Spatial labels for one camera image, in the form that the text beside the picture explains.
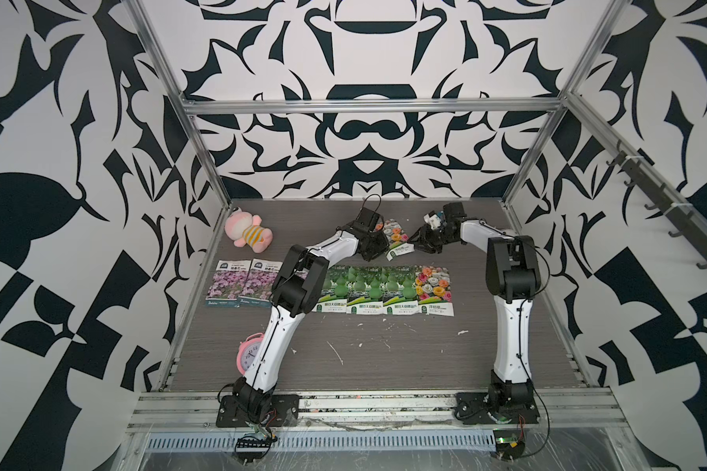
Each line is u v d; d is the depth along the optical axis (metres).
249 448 0.73
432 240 0.97
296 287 0.63
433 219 1.02
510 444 0.71
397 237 1.08
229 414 0.73
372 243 0.92
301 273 0.64
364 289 0.96
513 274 0.64
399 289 0.96
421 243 0.98
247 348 0.81
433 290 0.96
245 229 1.02
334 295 0.94
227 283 0.96
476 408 0.74
